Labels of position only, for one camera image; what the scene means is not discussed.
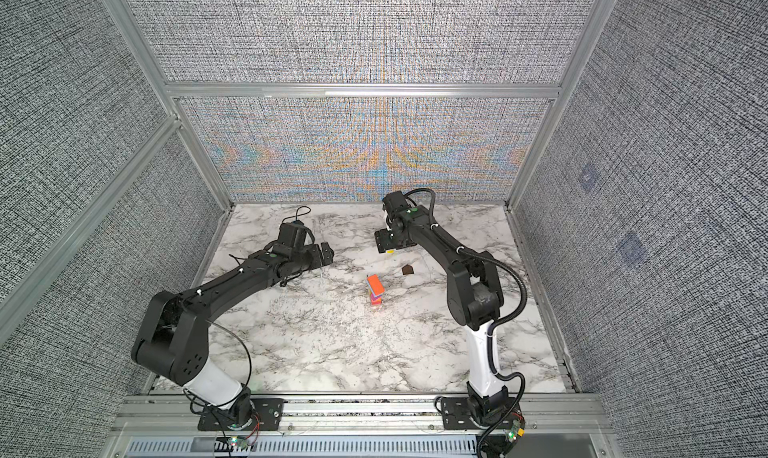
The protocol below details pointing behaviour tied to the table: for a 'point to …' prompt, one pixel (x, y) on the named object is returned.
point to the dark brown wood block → (407, 269)
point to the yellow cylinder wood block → (390, 251)
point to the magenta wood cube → (376, 299)
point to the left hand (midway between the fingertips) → (323, 256)
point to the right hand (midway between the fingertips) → (391, 242)
